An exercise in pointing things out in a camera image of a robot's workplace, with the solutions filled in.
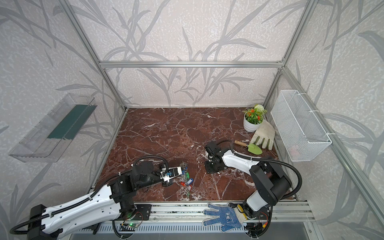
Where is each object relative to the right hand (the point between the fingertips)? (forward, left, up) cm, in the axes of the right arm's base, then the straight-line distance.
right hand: (208, 165), depth 89 cm
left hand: (-7, +13, +19) cm, 24 cm away
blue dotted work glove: (-27, -9, +1) cm, 28 cm away
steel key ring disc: (-10, +12, +1) cm, 16 cm away
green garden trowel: (+12, -29, -1) cm, 31 cm away
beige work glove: (+25, -42, -1) cm, 49 cm away
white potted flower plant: (+26, -29, +14) cm, 41 cm away
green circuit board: (-29, +38, 0) cm, 48 cm away
